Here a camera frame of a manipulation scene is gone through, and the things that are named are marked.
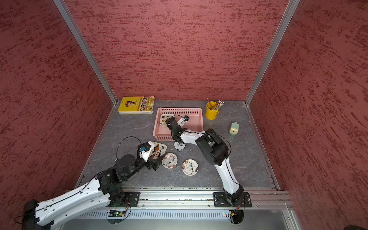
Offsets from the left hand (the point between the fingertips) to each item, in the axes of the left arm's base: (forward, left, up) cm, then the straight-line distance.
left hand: (157, 151), depth 74 cm
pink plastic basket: (+29, -21, -15) cm, 39 cm away
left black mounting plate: (-19, +13, -16) cm, 28 cm away
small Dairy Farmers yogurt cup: (+9, -11, -11) cm, 17 cm away
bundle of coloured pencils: (+36, -38, 0) cm, 52 cm away
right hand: (+27, -4, -12) cm, 30 cm away
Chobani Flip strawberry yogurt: (+32, +2, -11) cm, 34 cm away
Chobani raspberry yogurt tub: (0, -5, -12) cm, 13 cm away
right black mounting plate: (-20, -34, -16) cm, 42 cm away
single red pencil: (+43, -32, -5) cm, 54 cm away
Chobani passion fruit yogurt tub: (-4, -18, -12) cm, 22 cm away
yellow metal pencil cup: (+35, -33, -11) cm, 49 cm away
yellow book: (+46, +26, -13) cm, 54 cm away
